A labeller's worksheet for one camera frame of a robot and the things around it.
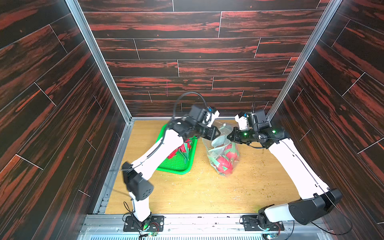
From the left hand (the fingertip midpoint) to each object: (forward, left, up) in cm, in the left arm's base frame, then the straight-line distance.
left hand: (219, 134), depth 72 cm
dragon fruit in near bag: (-5, -5, -21) cm, 22 cm away
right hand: (+2, -6, -3) cm, 7 cm away
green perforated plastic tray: (0, +23, -31) cm, 38 cm away
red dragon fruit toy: (+6, +18, -21) cm, 29 cm away
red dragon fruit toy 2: (+4, +26, -26) cm, 37 cm away
